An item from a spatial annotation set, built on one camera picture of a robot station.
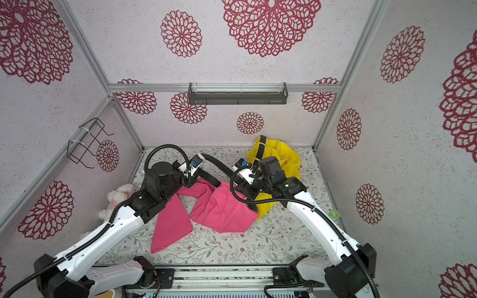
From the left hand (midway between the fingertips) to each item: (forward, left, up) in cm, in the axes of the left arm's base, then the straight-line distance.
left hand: (195, 161), depth 72 cm
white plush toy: (-7, +38, -17) cm, 42 cm away
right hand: (-5, -17, -6) cm, 19 cm away
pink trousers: (-11, -8, -20) cm, 24 cm away
